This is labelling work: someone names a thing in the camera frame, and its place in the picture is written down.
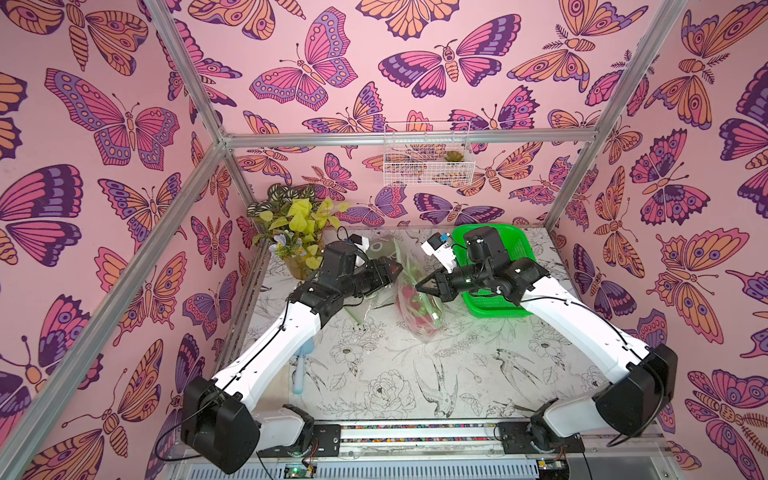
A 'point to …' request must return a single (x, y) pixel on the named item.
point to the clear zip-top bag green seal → (409, 276)
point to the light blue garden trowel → (306, 347)
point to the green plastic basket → (518, 243)
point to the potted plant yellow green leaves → (295, 220)
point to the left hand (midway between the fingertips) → (399, 269)
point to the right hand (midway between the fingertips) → (420, 283)
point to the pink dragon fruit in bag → (424, 308)
